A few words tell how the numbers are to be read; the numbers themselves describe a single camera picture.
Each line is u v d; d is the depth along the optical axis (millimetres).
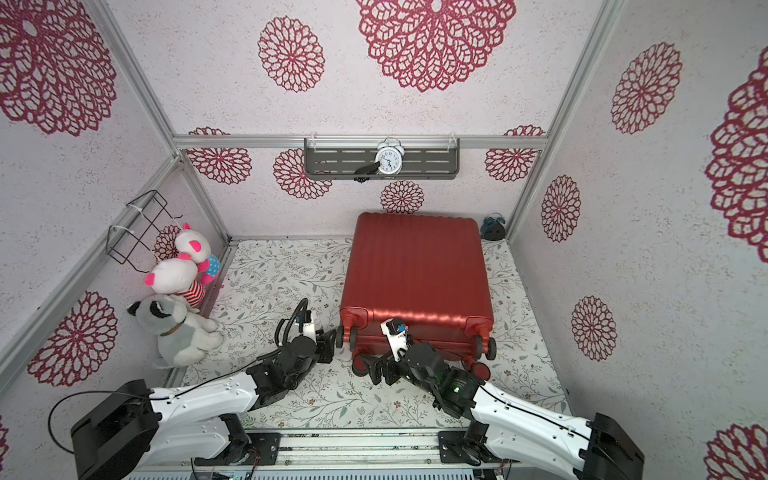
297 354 614
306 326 720
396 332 649
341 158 938
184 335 833
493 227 1173
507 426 500
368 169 922
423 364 561
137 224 781
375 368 649
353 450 746
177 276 848
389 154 898
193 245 918
